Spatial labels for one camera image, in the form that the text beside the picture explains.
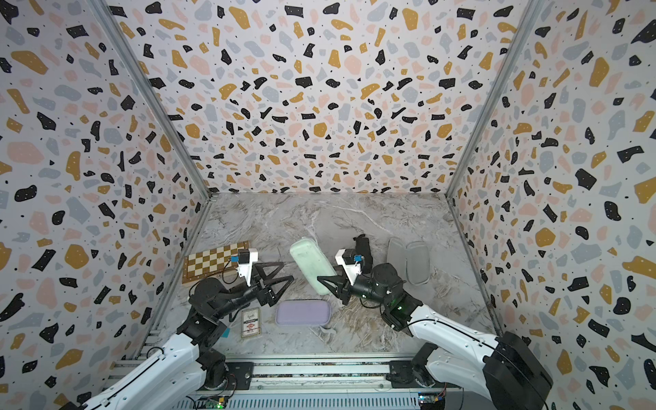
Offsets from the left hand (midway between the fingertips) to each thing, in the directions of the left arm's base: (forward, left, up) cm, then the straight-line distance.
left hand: (289, 274), depth 69 cm
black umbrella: (+24, -23, -24) cm, 41 cm away
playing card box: (-5, +16, -23) cm, 28 cm away
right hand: (0, -9, -1) cm, 9 cm away
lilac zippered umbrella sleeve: (-3, -3, -21) cm, 21 cm away
